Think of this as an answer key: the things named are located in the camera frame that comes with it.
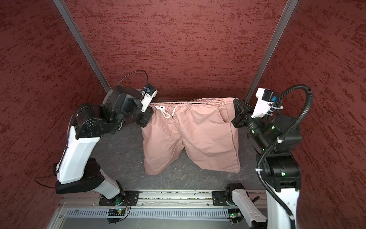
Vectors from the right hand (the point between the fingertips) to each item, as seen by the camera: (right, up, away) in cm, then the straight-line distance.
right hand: (232, 103), depth 51 cm
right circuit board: (+8, -56, +19) cm, 59 cm away
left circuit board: (-53, -55, +20) cm, 79 cm away
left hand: (-33, -3, +6) cm, 34 cm away
